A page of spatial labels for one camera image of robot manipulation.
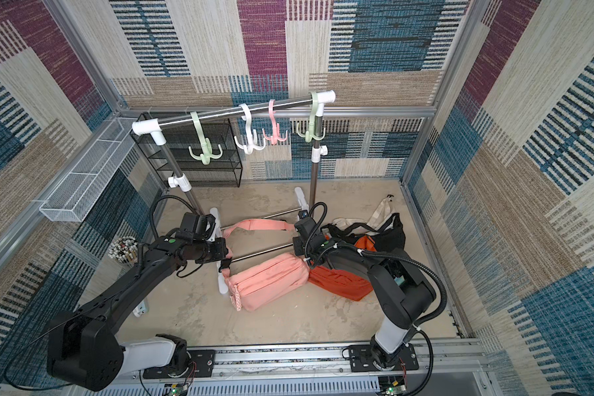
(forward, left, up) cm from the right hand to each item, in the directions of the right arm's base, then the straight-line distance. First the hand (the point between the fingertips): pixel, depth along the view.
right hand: (305, 241), depth 94 cm
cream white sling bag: (+18, -34, -5) cm, 39 cm away
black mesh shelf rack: (+39, +38, 0) cm, 55 cm away
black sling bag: (+3, -33, -1) cm, 33 cm away
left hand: (-7, +26, +7) cm, 27 cm away
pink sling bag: (-18, +17, +4) cm, 25 cm away
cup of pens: (-10, +56, +13) cm, 59 cm away
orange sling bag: (-17, -13, 0) cm, 21 cm away
